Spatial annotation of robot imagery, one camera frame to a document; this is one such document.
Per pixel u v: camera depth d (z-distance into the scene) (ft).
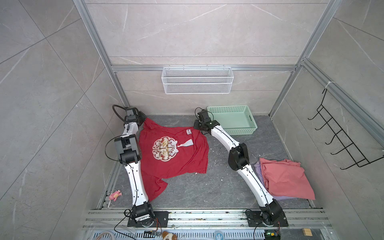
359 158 1.96
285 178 2.73
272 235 2.30
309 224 2.37
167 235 2.20
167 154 3.21
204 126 2.85
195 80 3.29
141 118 3.33
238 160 2.35
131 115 2.90
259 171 2.90
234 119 3.85
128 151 2.21
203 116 2.89
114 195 2.60
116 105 3.03
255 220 2.39
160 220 2.40
